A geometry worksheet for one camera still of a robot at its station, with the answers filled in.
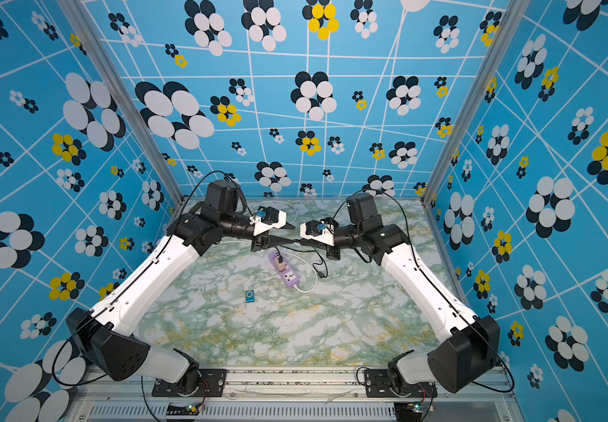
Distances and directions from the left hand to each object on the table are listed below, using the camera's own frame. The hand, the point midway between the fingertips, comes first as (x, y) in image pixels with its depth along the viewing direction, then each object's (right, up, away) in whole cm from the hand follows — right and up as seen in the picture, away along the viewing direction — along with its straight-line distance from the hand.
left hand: (295, 227), depth 67 cm
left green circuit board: (-31, -51, +5) cm, 60 cm away
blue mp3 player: (-17, -25, +24) cm, 38 cm away
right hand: (+4, -3, +5) cm, 6 cm away
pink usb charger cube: (-6, -14, +24) cm, 29 cm away
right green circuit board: (+30, -50, +3) cm, 58 cm away
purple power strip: (-4, -18, +26) cm, 32 cm away
